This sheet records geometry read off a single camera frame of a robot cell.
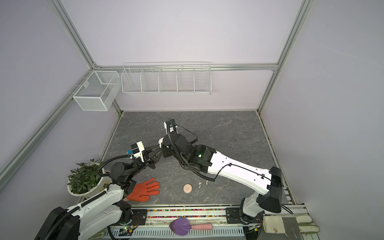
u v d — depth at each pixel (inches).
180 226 27.4
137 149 22.8
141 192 31.4
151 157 24.8
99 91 38.0
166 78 39.0
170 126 21.7
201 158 17.8
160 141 26.2
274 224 27.8
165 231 27.8
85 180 27.4
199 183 33.2
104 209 20.7
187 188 32.3
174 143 17.3
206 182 33.3
